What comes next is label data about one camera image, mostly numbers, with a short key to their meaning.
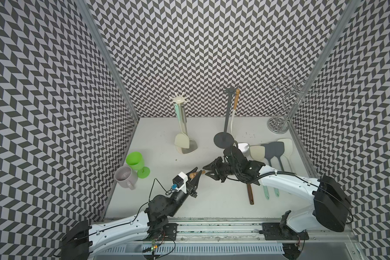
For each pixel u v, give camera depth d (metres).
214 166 0.68
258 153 0.97
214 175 0.71
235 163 0.60
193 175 0.63
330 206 0.41
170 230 0.71
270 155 0.97
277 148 0.99
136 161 0.97
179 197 0.59
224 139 1.05
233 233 0.72
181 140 0.91
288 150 0.98
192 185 0.64
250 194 0.82
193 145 0.99
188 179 0.56
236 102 0.81
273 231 0.71
